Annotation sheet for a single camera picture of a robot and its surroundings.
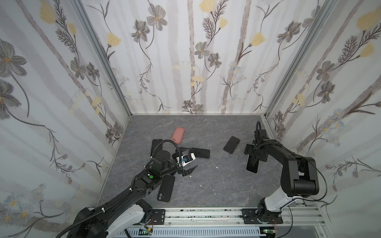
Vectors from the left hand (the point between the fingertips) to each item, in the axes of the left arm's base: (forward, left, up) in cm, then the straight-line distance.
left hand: (189, 151), depth 75 cm
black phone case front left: (-12, +13, -21) cm, 27 cm away
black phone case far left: (+17, +24, -22) cm, 36 cm away
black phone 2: (+15, -30, -20) cm, 39 cm away
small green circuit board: (-32, +23, -23) cm, 46 cm away
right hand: (+9, -40, -16) cm, 43 cm away
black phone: (+11, -8, -21) cm, 25 cm away
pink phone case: (+27, +8, -22) cm, 36 cm away
